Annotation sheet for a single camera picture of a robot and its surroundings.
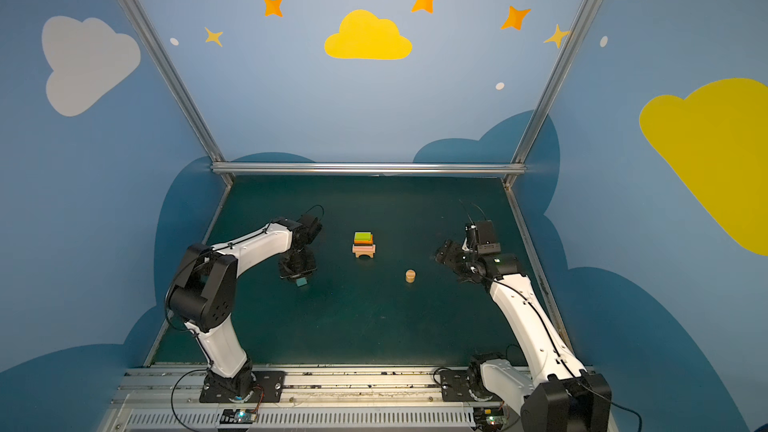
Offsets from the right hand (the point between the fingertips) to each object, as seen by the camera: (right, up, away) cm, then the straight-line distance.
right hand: (450, 254), depth 82 cm
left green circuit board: (-53, -37, -11) cm, 66 cm away
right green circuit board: (+7, -38, -10) cm, 40 cm away
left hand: (-42, -9, +10) cm, 44 cm away
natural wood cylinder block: (-10, -9, +11) cm, 17 cm away
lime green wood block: (-25, +3, +11) cm, 28 cm away
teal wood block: (-43, -9, +7) cm, 45 cm away
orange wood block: (-25, +2, +12) cm, 28 cm away
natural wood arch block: (-26, -2, +15) cm, 31 cm away
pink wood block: (-25, 0, +14) cm, 29 cm away
